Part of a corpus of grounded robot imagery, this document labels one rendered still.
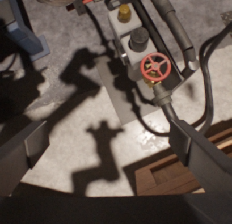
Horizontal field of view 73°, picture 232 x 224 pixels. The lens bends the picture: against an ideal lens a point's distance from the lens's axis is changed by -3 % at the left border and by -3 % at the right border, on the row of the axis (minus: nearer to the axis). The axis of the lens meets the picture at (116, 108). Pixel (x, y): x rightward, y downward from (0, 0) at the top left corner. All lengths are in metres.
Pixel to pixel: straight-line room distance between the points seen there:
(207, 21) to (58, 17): 0.91
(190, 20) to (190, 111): 0.54
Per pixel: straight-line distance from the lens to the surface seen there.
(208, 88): 0.96
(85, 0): 0.55
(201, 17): 1.17
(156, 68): 0.40
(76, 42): 1.06
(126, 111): 0.87
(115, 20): 0.52
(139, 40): 0.42
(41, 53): 1.12
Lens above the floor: 0.87
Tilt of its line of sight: 81 degrees down
